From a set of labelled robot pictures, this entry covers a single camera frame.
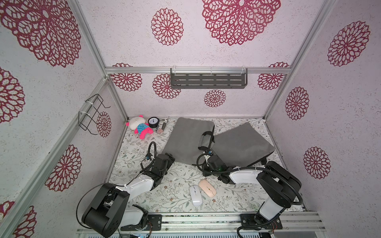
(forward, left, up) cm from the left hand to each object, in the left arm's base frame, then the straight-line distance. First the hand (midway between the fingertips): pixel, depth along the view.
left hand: (170, 159), depth 92 cm
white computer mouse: (-20, -16, -3) cm, 26 cm away
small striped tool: (+27, +9, -2) cm, 28 cm away
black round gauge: (+34, +16, -3) cm, 38 cm away
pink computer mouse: (-17, -22, -3) cm, 28 cm away
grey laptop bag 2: (+11, -48, -3) cm, 49 cm away
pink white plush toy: (+28, +25, +1) cm, 38 cm away
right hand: (-3, -19, -3) cm, 20 cm away
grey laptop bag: (+14, -7, -4) cm, 16 cm away
